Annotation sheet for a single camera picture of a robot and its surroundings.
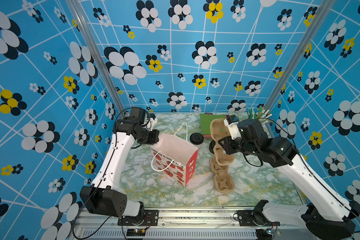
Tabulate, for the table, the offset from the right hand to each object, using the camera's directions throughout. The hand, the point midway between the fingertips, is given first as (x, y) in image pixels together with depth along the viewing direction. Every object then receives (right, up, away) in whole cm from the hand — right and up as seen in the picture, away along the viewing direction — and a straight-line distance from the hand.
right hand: (221, 141), depth 66 cm
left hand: (-30, 0, +9) cm, 31 cm away
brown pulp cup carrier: (0, +5, +3) cm, 5 cm away
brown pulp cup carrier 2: (+6, -25, +16) cm, 31 cm away
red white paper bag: (-22, -13, +26) cm, 37 cm away
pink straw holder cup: (+32, +13, +25) cm, 43 cm away
